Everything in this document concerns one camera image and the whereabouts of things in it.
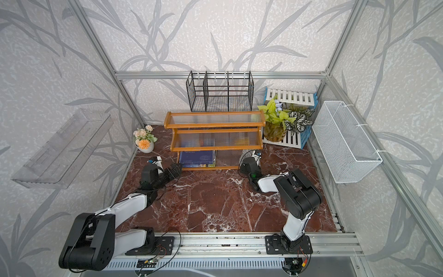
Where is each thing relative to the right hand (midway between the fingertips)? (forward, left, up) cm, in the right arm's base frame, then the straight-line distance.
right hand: (244, 161), depth 98 cm
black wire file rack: (+37, +14, +22) cm, 45 cm away
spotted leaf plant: (+13, -30, +23) cm, 40 cm away
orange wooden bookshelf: (+14, +18, +2) cm, 23 cm away
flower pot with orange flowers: (+10, +58, +8) cm, 59 cm away
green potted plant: (+17, -19, +10) cm, 27 cm away
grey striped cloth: (-2, -1, +10) cm, 10 cm away
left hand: (-7, +36, +5) cm, 37 cm away
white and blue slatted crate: (+24, -34, +21) cm, 46 cm away
